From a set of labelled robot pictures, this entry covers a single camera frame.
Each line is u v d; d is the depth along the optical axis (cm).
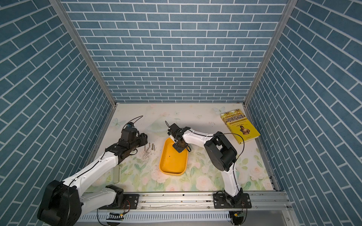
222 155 52
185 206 74
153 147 94
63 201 39
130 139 66
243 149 53
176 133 75
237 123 105
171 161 88
